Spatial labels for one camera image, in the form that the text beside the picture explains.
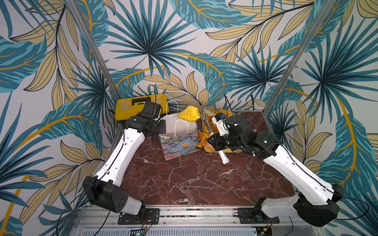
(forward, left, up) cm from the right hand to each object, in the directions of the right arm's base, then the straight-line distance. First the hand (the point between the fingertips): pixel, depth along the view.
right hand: (208, 139), depth 66 cm
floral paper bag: (+8, +13, -11) cm, 19 cm away
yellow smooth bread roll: (+12, +8, +4) cm, 15 cm away
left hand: (+11, +23, -6) cm, 26 cm away
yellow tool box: (+36, +47, -12) cm, 60 cm away
